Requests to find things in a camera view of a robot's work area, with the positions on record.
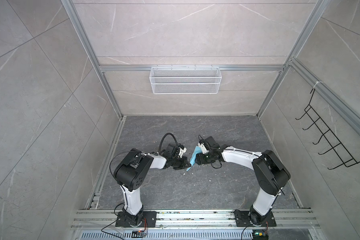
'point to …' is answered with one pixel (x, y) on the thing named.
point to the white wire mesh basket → (184, 80)
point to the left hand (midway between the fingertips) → (191, 162)
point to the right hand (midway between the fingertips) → (198, 159)
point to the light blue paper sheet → (197, 150)
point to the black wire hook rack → (344, 155)
